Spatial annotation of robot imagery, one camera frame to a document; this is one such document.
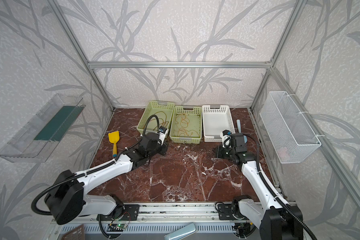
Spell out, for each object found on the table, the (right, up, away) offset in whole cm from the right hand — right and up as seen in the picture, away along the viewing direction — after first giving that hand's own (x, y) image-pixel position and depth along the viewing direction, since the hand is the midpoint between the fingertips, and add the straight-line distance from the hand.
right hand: (215, 144), depth 84 cm
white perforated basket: (+6, +15, +31) cm, 35 cm away
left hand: (-27, +5, +1) cm, 27 cm away
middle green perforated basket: (-11, +18, +32) cm, 38 cm away
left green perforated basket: (-36, +23, +36) cm, 55 cm away
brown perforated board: (-67, -39, -15) cm, 79 cm away
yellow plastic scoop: (-67, +1, +20) cm, 70 cm away
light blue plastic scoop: (+21, +11, +25) cm, 35 cm away
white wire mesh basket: (+27, +7, -23) cm, 36 cm away
